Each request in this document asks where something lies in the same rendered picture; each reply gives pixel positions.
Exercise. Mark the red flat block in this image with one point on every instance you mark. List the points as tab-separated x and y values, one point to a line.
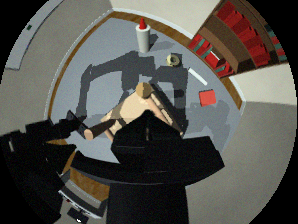
207	98

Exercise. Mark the brown wooden stool legs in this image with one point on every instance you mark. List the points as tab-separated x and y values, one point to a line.
143	90

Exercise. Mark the beige roll of masking tape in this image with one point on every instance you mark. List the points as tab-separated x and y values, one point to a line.
174	58

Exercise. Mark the tan wooden stool seat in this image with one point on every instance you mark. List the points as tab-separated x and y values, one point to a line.
132	107

